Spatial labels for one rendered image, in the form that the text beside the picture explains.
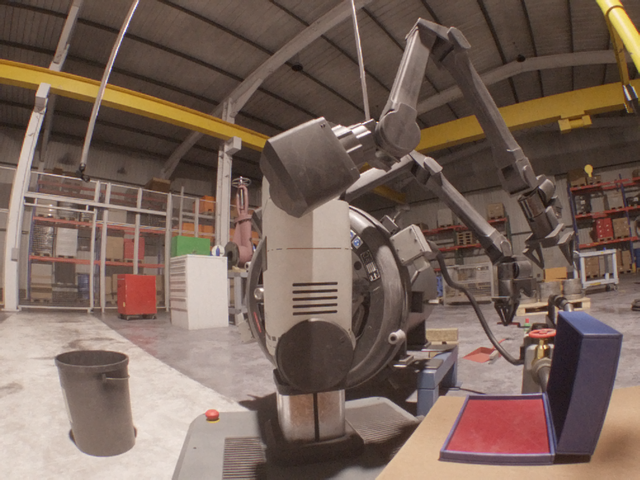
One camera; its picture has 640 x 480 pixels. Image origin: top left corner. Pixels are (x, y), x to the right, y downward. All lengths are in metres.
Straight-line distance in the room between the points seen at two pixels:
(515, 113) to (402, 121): 12.20
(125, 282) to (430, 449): 6.07
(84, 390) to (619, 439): 1.29
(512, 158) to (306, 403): 0.71
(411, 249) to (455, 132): 11.99
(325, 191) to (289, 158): 0.07
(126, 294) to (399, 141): 5.94
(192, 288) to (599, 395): 4.85
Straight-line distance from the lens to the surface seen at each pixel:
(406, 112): 0.58
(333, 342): 0.62
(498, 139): 0.78
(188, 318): 4.91
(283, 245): 0.59
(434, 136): 13.17
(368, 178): 1.03
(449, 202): 1.09
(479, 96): 0.80
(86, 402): 1.24
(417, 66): 0.71
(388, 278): 1.02
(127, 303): 6.23
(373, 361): 1.09
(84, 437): 1.33
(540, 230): 0.81
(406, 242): 1.04
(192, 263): 4.93
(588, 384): 0.29
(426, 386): 1.41
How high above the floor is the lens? 0.65
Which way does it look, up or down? 8 degrees up
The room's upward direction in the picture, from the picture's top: 2 degrees counter-clockwise
